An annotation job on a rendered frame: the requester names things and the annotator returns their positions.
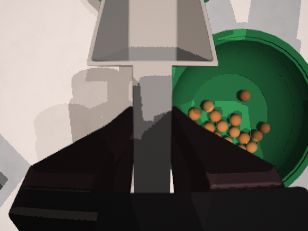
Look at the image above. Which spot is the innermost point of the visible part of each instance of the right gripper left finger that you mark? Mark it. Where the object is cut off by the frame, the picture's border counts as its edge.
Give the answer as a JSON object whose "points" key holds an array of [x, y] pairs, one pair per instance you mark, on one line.
{"points": [[91, 162]]}

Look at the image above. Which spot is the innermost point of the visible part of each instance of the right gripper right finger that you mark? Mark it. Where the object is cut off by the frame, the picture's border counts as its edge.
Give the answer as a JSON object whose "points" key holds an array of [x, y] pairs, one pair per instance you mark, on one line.
{"points": [[214, 163]]}

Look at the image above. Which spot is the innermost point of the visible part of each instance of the grey scoop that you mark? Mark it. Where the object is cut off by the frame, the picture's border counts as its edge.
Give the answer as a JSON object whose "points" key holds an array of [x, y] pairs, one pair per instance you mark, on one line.
{"points": [[167, 33]]}

